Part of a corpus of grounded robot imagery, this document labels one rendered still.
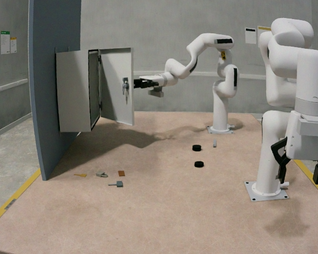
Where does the brown flat square tile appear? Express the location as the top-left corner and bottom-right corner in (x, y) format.
(118, 170), (125, 176)

